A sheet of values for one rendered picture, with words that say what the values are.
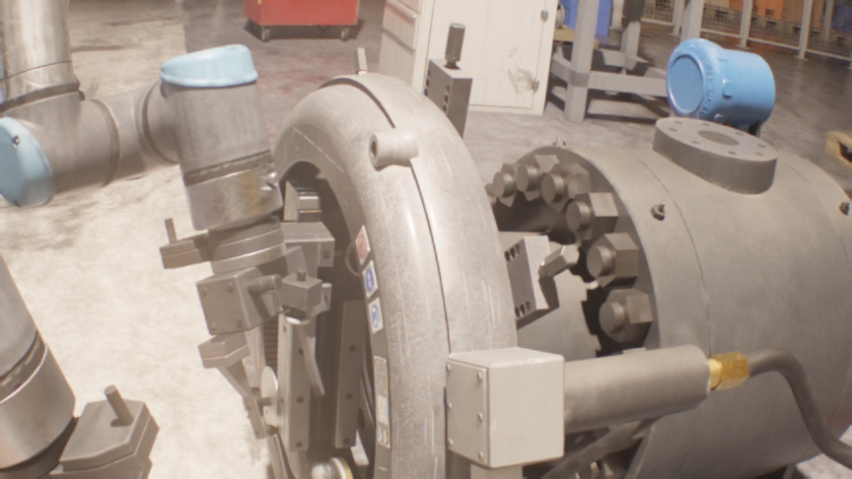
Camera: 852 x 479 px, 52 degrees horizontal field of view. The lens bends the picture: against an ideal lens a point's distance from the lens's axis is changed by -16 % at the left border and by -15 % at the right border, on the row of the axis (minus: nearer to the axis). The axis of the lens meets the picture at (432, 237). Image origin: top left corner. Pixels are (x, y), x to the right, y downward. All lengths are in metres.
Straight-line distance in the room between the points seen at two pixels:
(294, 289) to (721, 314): 0.63
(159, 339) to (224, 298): 1.78
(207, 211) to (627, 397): 0.45
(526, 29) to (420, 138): 4.13
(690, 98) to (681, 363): 0.78
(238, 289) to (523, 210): 0.76
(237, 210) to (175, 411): 1.49
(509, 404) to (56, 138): 0.49
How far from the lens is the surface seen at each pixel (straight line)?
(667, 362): 1.06
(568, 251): 0.99
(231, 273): 0.89
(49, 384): 0.57
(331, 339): 1.40
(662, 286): 1.27
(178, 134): 0.91
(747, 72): 1.78
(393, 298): 1.04
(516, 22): 5.20
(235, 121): 0.89
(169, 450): 2.21
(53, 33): 0.93
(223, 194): 0.89
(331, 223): 1.29
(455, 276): 1.03
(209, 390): 2.44
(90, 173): 0.94
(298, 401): 1.40
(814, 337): 1.47
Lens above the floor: 1.26
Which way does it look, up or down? 21 degrees down
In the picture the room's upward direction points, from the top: 7 degrees clockwise
